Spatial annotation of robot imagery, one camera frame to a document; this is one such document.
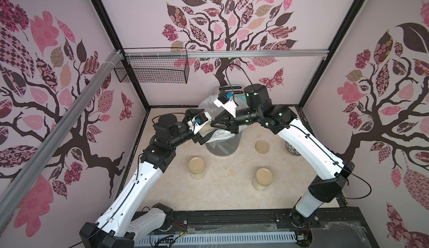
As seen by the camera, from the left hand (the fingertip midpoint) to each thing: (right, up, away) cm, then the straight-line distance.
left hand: (208, 120), depth 67 cm
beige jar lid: (+31, -16, +31) cm, 46 cm away
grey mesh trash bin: (+8, -15, +31) cm, 36 cm away
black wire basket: (-34, +32, +28) cm, 54 cm away
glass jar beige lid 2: (+26, -27, +10) cm, 39 cm away
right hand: (+3, 0, -6) cm, 6 cm away
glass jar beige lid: (-7, -22, +14) cm, 27 cm away
